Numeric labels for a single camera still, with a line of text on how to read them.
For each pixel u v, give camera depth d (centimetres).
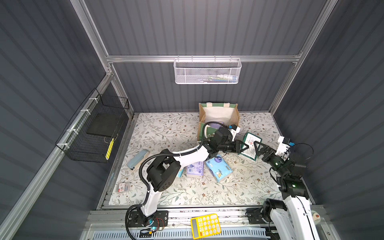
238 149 72
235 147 72
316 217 67
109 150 67
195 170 84
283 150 65
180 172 84
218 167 87
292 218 48
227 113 99
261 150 65
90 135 72
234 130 76
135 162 88
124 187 82
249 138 78
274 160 65
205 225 71
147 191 54
